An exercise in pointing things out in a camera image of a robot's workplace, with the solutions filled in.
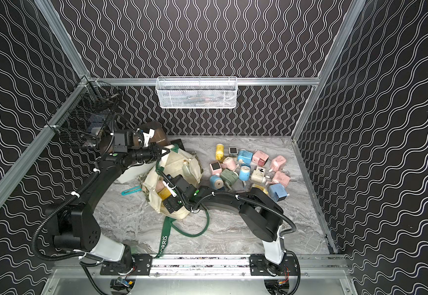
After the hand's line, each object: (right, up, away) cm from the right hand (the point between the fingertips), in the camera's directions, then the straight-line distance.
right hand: (172, 197), depth 85 cm
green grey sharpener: (+27, +8, +9) cm, 30 cm away
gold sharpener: (-5, 0, +7) cm, 8 cm away
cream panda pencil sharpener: (+43, +9, +12) cm, 46 cm away
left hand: (0, +23, -6) cm, 24 cm away
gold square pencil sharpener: (+30, +21, +18) cm, 41 cm away
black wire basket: (-46, +39, +7) cm, 60 cm away
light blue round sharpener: (+36, +10, +11) cm, 39 cm away
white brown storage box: (-5, +28, -7) cm, 30 cm away
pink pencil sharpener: (+27, +15, +13) cm, 34 cm away
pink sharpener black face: (+21, +13, +12) cm, 27 cm away
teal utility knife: (-24, +1, +10) cm, 26 cm away
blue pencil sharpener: (+37, +19, +19) cm, 46 cm away
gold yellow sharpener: (+43, +3, +7) cm, 44 cm away
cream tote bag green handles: (-2, +16, +12) cm, 20 cm away
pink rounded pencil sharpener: (+54, +15, +14) cm, 58 cm away
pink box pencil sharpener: (+45, +18, +18) cm, 52 cm away
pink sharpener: (+54, +8, +10) cm, 56 cm away
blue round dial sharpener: (+21, +6, +5) cm, 22 cm away
